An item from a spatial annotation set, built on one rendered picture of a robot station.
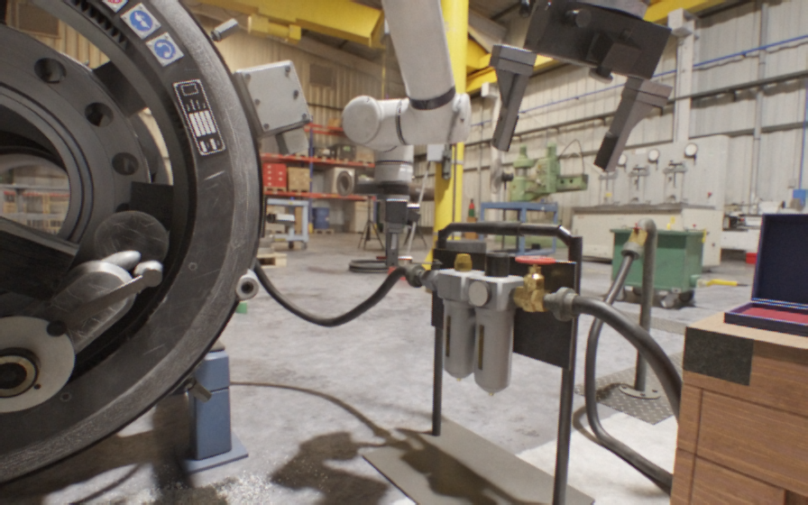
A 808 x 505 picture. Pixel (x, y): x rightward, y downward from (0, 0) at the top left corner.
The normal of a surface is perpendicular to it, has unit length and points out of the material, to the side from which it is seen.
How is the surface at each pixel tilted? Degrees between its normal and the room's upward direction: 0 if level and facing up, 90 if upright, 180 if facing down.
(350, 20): 90
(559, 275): 90
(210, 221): 90
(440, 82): 122
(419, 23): 131
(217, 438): 90
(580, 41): 114
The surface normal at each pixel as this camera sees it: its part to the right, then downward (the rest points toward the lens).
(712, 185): -0.93, 0.00
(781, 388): -0.79, 0.03
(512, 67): 0.10, 0.47
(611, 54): 0.02, 0.76
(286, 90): 0.61, 0.07
